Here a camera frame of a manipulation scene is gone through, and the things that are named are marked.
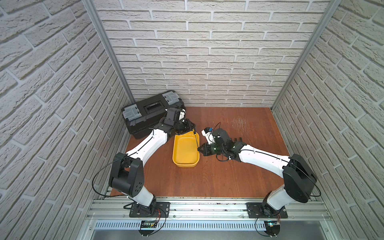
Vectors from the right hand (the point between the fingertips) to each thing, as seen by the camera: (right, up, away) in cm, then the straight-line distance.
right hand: (199, 149), depth 82 cm
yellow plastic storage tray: (-8, -4, +10) cm, 14 cm away
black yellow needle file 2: (+29, +3, +19) cm, 35 cm away
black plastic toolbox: (-37, +17, +10) cm, 42 cm away
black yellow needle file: (-3, +9, +2) cm, 10 cm away
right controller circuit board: (+35, -36, -12) cm, 52 cm away
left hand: (-1, +15, +3) cm, 15 cm away
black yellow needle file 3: (+26, +3, +19) cm, 32 cm away
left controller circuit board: (-25, -36, -9) cm, 45 cm away
